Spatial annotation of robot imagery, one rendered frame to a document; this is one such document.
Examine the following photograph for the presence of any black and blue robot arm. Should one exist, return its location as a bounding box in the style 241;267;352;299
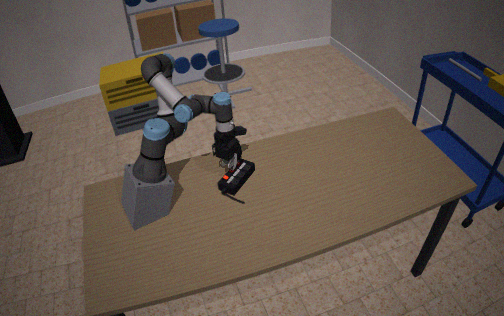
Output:
133;53;234;183

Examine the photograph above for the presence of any black power strip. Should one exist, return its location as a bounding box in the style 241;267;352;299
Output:
218;158;255;204

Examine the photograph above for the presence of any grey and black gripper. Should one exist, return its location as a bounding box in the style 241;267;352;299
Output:
212;125;242;170

